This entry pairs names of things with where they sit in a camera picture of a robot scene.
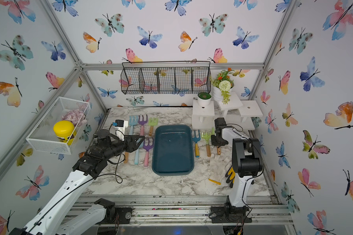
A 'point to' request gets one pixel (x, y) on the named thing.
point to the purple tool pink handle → (147, 147)
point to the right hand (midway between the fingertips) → (220, 141)
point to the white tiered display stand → (235, 111)
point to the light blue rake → (136, 157)
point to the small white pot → (204, 99)
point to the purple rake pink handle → (142, 132)
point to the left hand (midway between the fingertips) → (143, 136)
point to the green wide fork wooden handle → (152, 122)
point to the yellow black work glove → (221, 169)
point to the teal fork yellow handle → (197, 151)
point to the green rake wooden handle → (207, 137)
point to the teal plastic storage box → (172, 154)
